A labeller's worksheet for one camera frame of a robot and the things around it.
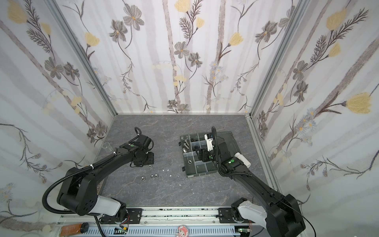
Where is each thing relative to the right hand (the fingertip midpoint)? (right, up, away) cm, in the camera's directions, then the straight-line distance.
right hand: (202, 148), depth 80 cm
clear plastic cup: (-64, -2, +18) cm, 66 cm away
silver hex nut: (-7, -10, +13) cm, 18 cm away
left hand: (-30, -8, +8) cm, 32 cm away
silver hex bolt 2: (-10, -1, +20) cm, 23 cm away
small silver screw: (-19, -17, +8) cm, 27 cm away
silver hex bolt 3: (-11, -3, +15) cm, 19 cm away
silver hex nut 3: (-35, -19, +6) cm, 40 cm away
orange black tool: (-60, -36, -13) cm, 71 cm away
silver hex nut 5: (-28, -17, +7) cm, 33 cm away
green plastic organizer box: (-7, +2, +18) cm, 20 cm away
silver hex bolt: (-9, +1, +21) cm, 23 cm away
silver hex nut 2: (-32, -13, +10) cm, 36 cm away
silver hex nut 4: (-30, -18, +7) cm, 35 cm away
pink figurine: (-10, -37, -13) cm, 40 cm away
